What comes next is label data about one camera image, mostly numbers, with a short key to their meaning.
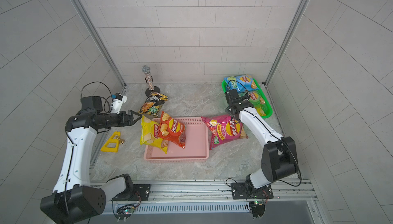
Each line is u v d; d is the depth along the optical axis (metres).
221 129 0.79
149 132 0.74
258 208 0.69
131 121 0.63
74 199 0.37
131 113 0.63
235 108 0.60
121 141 0.86
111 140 0.86
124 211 0.65
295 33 0.87
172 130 0.79
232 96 0.67
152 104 0.96
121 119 0.61
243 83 1.00
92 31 0.86
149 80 0.96
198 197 0.71
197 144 0.86
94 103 0.55
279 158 0.42
